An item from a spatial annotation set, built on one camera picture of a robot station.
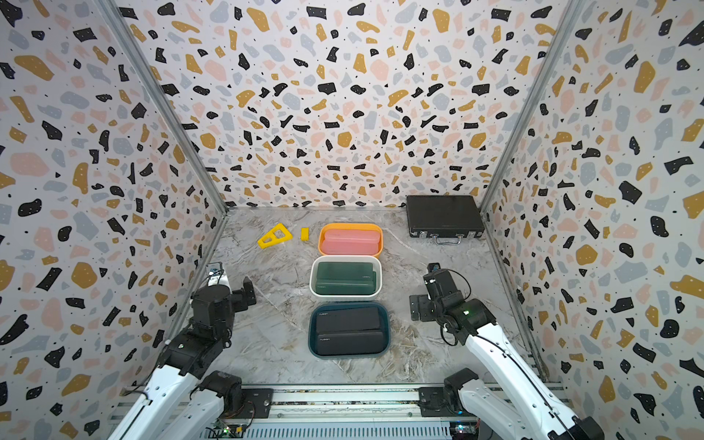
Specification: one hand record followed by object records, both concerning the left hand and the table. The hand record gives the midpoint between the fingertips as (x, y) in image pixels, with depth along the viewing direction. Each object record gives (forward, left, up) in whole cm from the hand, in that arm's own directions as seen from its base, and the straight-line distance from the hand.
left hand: (232, 282), depth 76 cm
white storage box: (+14, -42, -15) cm, 46 cm away
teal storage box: (-4, -43, -15) cm, 46 cm away
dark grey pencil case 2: (-10, -32, -15) cm, 37 cm away
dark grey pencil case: (-3, -31, -19) cm, 37 cm away
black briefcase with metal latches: (+41, -72, -19) cm, 85 cm away
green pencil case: (+10, -30, -15) cm, 35 cm away
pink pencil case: (+27, -32, -16) cm, 45 cm away
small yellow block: (+34, -12, -20) cm, 41 cm away
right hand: (-3, -56, -6) cm, 56 cm away
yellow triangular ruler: (+33, -5, -20) cm, 39 cm away
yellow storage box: (+36, -31, -18) cm, 51 cm away
